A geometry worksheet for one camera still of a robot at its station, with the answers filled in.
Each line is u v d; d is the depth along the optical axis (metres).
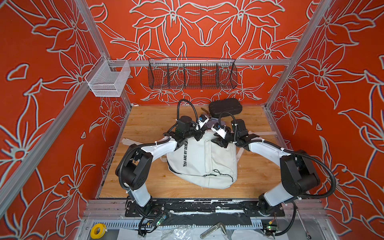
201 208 0.74
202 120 0.74
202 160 0.84
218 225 0.68
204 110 1.17
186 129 0.71
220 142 0.78
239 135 0.70
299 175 0.44
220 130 0.76
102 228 0.68
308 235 0.66
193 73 0.98
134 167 0.46
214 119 1.10
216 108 1.11
